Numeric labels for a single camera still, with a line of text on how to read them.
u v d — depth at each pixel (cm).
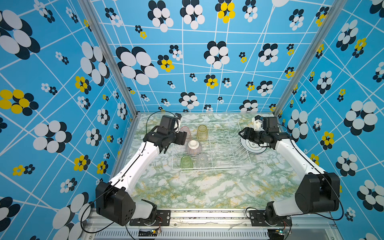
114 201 39
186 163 85
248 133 76
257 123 79
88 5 68
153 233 70
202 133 96
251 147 96
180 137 71
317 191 42
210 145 99
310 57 85
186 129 97
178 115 70
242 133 81
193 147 94
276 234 70
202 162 87
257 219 72
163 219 73
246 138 77
